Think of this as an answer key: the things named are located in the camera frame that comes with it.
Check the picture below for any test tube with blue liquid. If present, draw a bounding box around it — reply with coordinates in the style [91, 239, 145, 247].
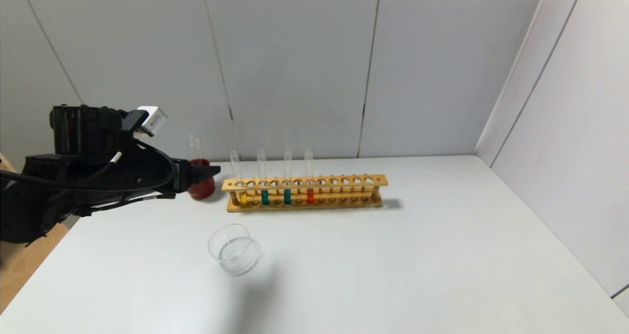
[284, 148, 293, 205]

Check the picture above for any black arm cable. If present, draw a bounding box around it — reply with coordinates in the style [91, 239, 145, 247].
[0, 140, 176, 197]

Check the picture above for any wooden test tube rack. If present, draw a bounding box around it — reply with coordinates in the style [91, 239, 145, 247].
[222, 174, 389, 213]

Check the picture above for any test tube with red liquid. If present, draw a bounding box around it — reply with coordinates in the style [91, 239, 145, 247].
[304, 148, 315, 204]

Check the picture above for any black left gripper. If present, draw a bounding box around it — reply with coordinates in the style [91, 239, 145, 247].
[123, 141, 221, 198]

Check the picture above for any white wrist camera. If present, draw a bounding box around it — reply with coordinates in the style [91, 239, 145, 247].
[137, 106, 168, 137]

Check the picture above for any test tube with yellow liquid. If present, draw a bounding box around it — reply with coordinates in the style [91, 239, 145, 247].
[230, 151, 249, 206]

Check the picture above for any clear glass beaker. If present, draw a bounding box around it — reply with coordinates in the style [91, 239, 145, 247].
[208, 223, 261, 275]

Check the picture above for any test tube with teal liquid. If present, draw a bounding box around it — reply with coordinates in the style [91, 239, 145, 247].
[257, 149, 270, 206]

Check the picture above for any dark red cup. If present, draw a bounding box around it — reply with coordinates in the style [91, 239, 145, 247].
[188, 159, 216, 200]

